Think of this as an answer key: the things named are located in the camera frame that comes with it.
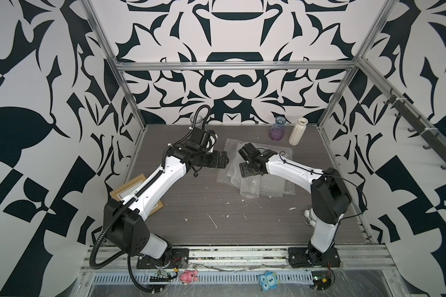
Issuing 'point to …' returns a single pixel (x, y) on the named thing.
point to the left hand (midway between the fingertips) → (217, 156)
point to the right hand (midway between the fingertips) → (248, 166)
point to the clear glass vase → (198, 122)
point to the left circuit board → (160, 279)
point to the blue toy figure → (268, 280)
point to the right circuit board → (321, 282)
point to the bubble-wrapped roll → (249, 186)
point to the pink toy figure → (188, 276)
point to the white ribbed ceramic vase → (298, 131)
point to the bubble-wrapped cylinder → (270, 185)
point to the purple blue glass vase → (277, 131)
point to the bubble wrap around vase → (223, 176)
